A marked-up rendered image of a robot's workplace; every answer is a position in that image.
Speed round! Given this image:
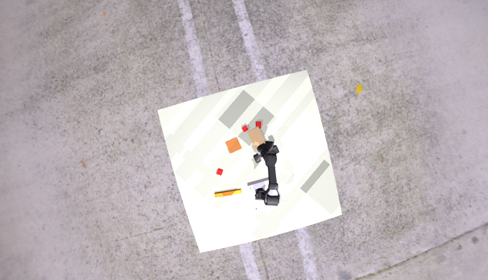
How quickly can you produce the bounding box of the orange flat board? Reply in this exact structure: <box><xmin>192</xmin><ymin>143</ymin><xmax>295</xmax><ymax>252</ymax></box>
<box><xmin>214</xmin><ymin>189</ymin><xmax>241</xmax><ymax>198</ymax></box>

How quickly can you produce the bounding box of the orange square block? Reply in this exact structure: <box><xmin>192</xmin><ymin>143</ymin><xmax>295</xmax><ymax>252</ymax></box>
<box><xmin>225</xmin><ymin>137</ymin><xmax>242</xmax><ymax>154</ymax></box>

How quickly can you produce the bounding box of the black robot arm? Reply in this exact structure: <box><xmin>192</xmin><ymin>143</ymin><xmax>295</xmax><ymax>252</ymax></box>
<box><xmin>254</xmin><ymin>141</ymin><xmax>280</xmax><ymax>206</ymax></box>

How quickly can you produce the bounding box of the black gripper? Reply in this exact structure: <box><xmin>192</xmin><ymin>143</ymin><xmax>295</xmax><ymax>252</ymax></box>
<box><xmin>253</xmin><ymin>145</ymin><xmax>279</xmax><ymax>163</ymax></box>

